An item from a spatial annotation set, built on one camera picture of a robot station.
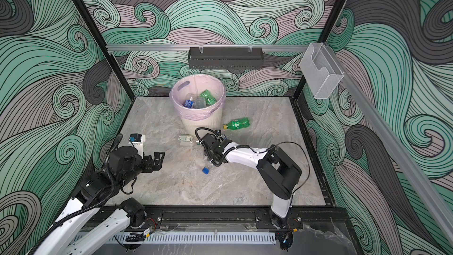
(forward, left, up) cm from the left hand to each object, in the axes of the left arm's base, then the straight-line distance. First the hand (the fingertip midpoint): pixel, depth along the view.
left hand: (155, 152), depth 71 cm
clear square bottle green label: (+15, -8, -15) cm, 23 cm away
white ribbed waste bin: (+20, -23, -5) cm, 31 cm away
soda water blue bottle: (0, -20, -19) cm, 27 cm away
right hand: (+8, -24, -17) cm, 31 cm away
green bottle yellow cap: (+37, -19, -4) cm, 42 cm away
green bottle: (+27, -36, -15) cm, 47 cm away
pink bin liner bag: (+40, -13, +3) cm, 42 cm away
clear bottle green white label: (+32, -15, -4) cm, 36 cm away
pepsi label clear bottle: (+31, -9, -4) cm, 33 cm away
